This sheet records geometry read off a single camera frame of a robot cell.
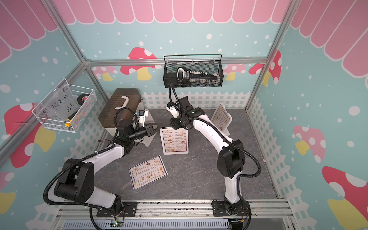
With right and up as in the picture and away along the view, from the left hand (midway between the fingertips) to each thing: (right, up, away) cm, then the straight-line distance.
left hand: (162, 127), depth 81 cm
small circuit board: (-22, -49, -9) cm, 55 cm away
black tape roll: (-45, +16, -2) cm, 48 cm away
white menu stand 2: (-13, -10, +16) cm, 23 cm away
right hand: (+5, +3, +4) cm, 7 cm away
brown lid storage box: (-27, +20, +18) cm, 39 cm away
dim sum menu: (+6, -8, +6) cm, 12 cm away
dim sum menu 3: (+37, +5, +14) cm, 40 cm away
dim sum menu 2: (-10, -28, +7) cm, 30 cm away
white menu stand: (+13, -17, +13) cm, 25 cm away
